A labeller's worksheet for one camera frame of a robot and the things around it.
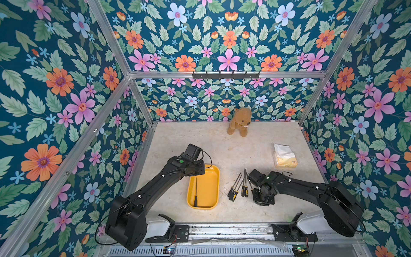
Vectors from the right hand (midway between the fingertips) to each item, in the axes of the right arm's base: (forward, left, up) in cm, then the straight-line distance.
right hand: (257, 203), depth 83 cm
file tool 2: (+3, +12, +2) cm, 12 cm away
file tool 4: (+5, +5, +1) cm, 7 cm away
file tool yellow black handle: (+2, +33, +2) cm, 33 cm away
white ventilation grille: (-21, +27, 0) cm, 35 cm away
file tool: (+7, +13, +1) cm, 15 cm away
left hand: (+13, +28, +13) cm, 34 cm away
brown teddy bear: (+46, +7, +16) cm, 50 cm away
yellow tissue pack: (+27, -19, +5) cm, 33 cm away
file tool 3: (+8, +7, +1) cm, 11 cm away
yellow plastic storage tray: (+6, +27, +3) cm, 28 cm away
